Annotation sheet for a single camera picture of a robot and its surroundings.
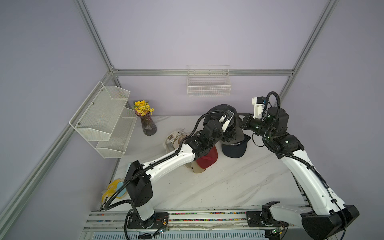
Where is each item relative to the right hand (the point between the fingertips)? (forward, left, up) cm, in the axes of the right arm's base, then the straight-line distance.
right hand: (235, 117), depth 69 cm
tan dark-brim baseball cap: (-9, +20, -32) cm, 39 cm away
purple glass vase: (+19, +52, -26) cm, 61 cm away
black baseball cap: (+3, -8, -34) cm, 35 cm away
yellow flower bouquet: (+21, +52, -11) cm, 57 cm away
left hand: (+1, +4, -6) cm, 7 cm away
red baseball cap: (-5, +13, -35) cm, 37 cm away
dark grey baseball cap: (+11, +7, -7) cm, 15 cm away
